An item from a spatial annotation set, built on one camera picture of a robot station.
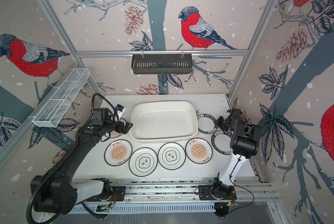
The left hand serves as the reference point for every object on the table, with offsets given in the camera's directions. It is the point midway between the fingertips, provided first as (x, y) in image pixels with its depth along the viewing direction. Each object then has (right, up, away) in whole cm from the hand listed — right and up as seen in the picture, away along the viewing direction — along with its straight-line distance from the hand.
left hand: (124, 120), depth 81 cm
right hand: (+62, -4, +20) cm, 66 cm away
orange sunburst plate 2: (+46, -21, +8) cm, 51 cm away
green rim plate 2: (+63, -16, +12) cm, 66 cm away
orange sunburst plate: (-7, -21, +7) cm, 24 cm away
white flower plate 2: (+28, -23, +6) cm, 37 cm away
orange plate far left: (-3, -6, -10) cm, 12 cm away
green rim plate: (+55, -4, +20) cm, 59 cm away
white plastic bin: (+22, -2, +19) cm, 30 cm away
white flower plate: (+10, -26, +4) cm, 29 cm away
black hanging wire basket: (+21, +42, +25) cm, 53 cm away
